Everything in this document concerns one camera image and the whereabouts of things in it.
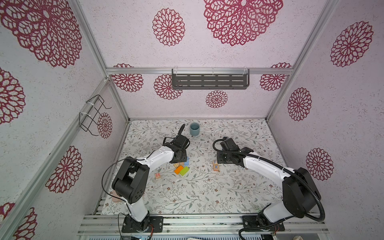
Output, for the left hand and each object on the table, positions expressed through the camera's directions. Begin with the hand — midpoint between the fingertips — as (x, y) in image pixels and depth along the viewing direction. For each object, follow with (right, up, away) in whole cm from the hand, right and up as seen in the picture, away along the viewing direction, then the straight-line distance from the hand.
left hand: (180, 160), depth 93 cm
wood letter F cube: (+22, -3, -1) cm, 22 cm away
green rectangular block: (+2, -7, -1) cm, 7 cm away
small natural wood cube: (-3, -3, +2) cm, 5 cm away
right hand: (+24, +4, -4) cm, 25 cm away
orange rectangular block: (-1, -6, -1) cm, 6 cm away
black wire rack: (-45, +23, -20) cm, 55 cm away
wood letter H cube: (-14, -9, -3) cm, 16 cm away
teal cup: (+9, +20, +14) cm, 26 cm away
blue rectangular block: (+4, -3, +2) cm, 5 cm away
